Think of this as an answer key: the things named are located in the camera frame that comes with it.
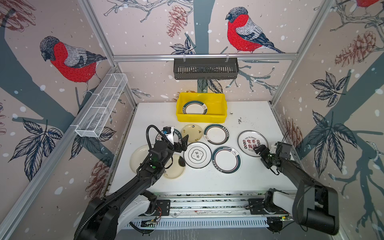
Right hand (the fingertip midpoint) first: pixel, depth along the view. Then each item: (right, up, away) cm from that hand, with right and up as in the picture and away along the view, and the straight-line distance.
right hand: (257, 153), depth 89 cm
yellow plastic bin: (-21, +34, +32) cm, 51 cm away
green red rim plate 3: (-18, -4, +1) cm, 19 cm away
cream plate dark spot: (-49, -9, -4) cm, 50 cm away
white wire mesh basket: (-89, +29, -10) cm, 94 cm away
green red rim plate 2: (-23, +10, +12) cm, 28 cm away
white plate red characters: (-1, +7, +9) cm, 12 cm away
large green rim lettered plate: (-51, +9, +12) cm, 53 cm away
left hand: (-46, +13, -11) cm, 49 cm away
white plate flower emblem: (-37, -2, +3) cm, 37 cm away
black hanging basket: (-31, +57, +15) cm, 66 cm away
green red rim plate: (-39, +30, +29) cm, 57 cm away
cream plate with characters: (-39, +11, +16) cm, 43 cm away
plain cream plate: (-74, -2, +1) cm, 74 cm away
